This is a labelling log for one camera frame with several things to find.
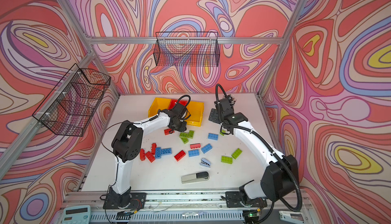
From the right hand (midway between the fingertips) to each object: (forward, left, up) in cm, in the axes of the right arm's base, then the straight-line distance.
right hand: (220, 119), depth 84 cm
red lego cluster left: (-14, +41, -15) cm, 46 cm away
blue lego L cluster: (-11, +36, -16) cm, 41 cm away
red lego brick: (+2, +32, -15) cm, 35 cm away
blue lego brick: (-2, +3, -16) cm, 17 cm away
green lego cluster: (-2, +21, -14) cm, 26 cm away
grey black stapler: (-27, +15, -13) cm, 33 cm away
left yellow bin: (+25, +41, -13) cm, 50 cm away
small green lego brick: (0, -3, -16) cm, 17 cm away
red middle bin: (+22, +29, -9) cm, 38 cm away
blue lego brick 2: (-9, +8, -17) cm, 21 cm away
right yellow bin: (+18, +13, -13) cm, 26 cm away
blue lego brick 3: (-12, +15, -16) cm, 26 cm away
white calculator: (-41, +68, -14) cm, 80 cm away
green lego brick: (-17, -3, -16) cm, 23 cm away
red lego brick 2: (-14, +24, -15) cm, 32 cm away
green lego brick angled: (-14, -9, -16) cm, 23 cm away
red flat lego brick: (-8, +14, -15) cm, 22 cm away
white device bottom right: (-44, -29, -17) cm, 56 cm away
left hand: (+5, +21, -14) cm, 26 cm away
